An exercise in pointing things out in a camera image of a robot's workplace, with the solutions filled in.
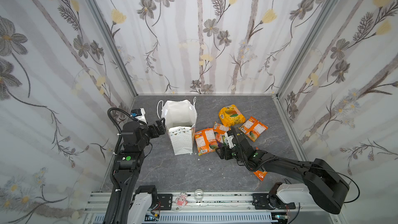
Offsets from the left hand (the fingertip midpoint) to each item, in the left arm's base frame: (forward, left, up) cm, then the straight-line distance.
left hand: (154, 116), depth 72 cm
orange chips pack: (-21, -55, -26) cm, 64 cm away
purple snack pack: (-3, -34, -26) cm, 43 cm away
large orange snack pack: (-2, -26, -23) cm, 35 cm away
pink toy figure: (-32, -13, -24) cm, 42 cm away
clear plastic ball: (-29, -21, -28) cm, 46 cm away
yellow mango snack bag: (+16, -43, -23) cm, 51 cm away
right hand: (-7, -31, -19) cm, 37 cm away
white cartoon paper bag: (+13, -10, -19) cm, 25 cm away
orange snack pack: (+6, -35, -25) cm, 44 cm away
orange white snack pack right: (+7, -57, -24) cm, 62 cm away
